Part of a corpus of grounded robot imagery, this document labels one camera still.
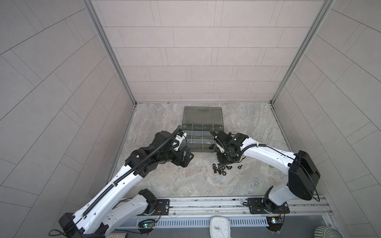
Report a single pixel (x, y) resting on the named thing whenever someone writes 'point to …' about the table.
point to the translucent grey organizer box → (198, 122)
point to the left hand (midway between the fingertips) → (188, 151)
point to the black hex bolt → (214, 167)
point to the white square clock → (220, 227)
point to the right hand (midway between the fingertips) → (220, 163)
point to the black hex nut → (224, 174)
